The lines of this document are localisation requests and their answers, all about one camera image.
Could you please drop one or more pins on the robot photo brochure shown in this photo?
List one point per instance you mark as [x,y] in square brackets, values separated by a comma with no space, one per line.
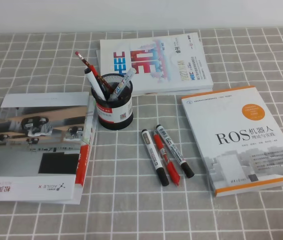
[40,141]

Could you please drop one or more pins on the red-capped dark pen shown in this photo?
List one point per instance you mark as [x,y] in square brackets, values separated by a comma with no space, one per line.
[106,88]

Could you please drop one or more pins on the white red booklet underneath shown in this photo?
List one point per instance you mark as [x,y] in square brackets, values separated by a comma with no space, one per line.
[90,125]

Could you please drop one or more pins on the white HEEC magazine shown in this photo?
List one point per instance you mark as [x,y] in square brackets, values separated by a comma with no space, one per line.
[156,62]

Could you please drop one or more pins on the white marker black cap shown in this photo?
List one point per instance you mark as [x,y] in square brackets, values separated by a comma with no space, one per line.
[175,151]
[94,83]
[155,157]

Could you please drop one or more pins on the black mesh pen holder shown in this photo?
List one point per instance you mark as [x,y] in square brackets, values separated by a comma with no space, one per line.
[118,114]

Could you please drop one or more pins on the white marker black cap right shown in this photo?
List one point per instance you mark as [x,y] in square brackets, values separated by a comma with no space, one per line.
[175,151]

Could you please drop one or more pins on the ROS robot textbook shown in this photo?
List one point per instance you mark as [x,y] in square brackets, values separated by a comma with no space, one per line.
[239,140]

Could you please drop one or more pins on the red marker pen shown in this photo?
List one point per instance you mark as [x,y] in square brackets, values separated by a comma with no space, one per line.
[174,176]

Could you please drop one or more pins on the grey paint marker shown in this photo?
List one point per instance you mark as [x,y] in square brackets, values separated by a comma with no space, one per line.
[121,86]

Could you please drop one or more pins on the red striped pencil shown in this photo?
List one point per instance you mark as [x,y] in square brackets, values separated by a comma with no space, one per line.
[83,59]

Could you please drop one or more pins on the white marker black cap left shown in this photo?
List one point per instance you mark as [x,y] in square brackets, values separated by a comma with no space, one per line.
[155,157]

